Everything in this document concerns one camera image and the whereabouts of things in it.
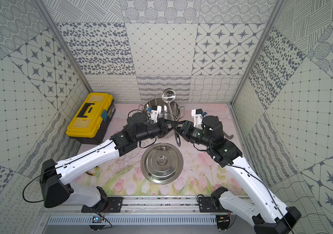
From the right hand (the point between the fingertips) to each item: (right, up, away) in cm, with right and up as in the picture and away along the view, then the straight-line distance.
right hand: (172, 128), depth 64 cm
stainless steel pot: (+2, +10, +32) cm, 33 cm away
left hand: (+3, +4, -2) cm, 5 cm away
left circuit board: (-38, -46, +7) cm, 60 cm away
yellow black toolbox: (-49, +3, +24) cm, 55 cm away
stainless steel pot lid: (-6, -23, +22) cm, 33 cm away
